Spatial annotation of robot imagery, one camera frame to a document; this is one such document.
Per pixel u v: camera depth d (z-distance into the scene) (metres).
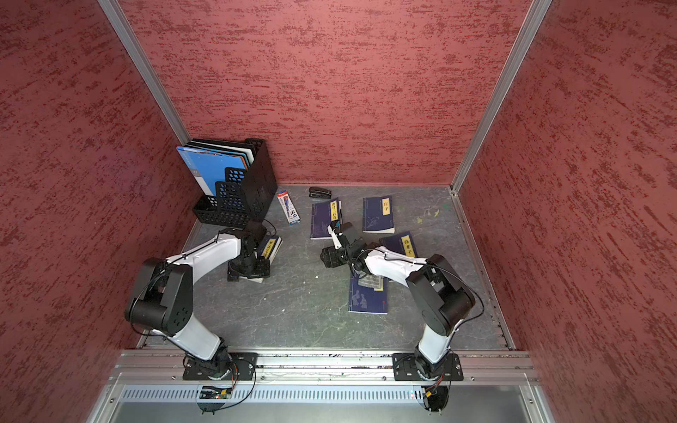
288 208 1.12
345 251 0.72
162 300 0.46
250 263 0.76
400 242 1.00
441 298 0.47
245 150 0.91
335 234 0.74
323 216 1.11
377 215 1.10
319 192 1.17
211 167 0.90
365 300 0.87
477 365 0.76
